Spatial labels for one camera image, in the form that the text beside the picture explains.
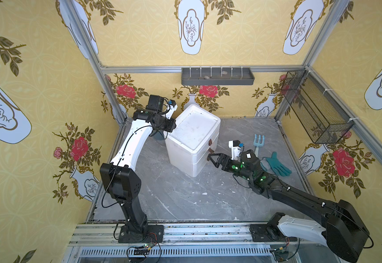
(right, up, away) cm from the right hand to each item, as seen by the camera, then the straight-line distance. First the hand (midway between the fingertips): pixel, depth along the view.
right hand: (208, 161), depth 76 cm
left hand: (-18, +17, +8) cm, 27 cm away
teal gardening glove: (+39, -5, +18) cm, 44 cm away
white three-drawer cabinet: (-6, +11, +5) cm, 14 cm away
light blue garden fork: (+35, +5, +30) cm, 46 cm away
